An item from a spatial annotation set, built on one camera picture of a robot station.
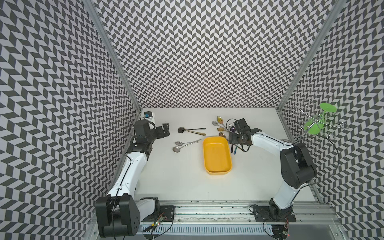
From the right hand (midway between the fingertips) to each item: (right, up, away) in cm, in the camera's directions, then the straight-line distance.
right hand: (237, 140), depth 95 cm
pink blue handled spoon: (-1, -7, +1) cm, 7 cm away
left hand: (-46, +10, -12) cm, 48 cm away
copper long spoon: (-9, +3, +7) cm, 12 cm away
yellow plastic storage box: (-13, -11, -1) cm, 17 cm away
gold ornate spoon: (-9, +6, +13) cm, 17 cm away
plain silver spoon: (-39, -6, +1) cm, 39 cm away
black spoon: (-37, +7, +11) cm, 39 cm away
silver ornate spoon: (-39, -2, +3) cm, 39 cm away
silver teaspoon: (-12, +11, +16) cm, 23 cm away
